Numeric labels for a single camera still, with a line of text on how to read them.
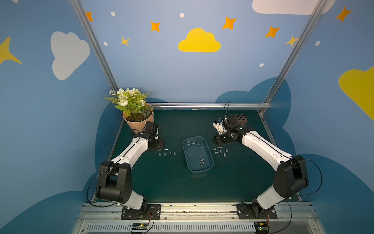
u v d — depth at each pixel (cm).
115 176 47
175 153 96
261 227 73
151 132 70
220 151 98
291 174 44
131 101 84
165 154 96
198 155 96
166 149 98
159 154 95
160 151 96
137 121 98
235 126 67
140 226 72
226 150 98
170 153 96
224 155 96
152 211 75
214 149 98
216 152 96
